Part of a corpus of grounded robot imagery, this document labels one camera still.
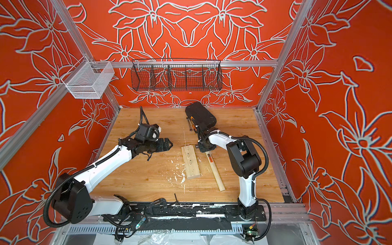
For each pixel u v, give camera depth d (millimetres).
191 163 854
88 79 919
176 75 983
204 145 834
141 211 730
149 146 682
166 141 747
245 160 509
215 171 857
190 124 1100
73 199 400
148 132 645
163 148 726
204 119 1068
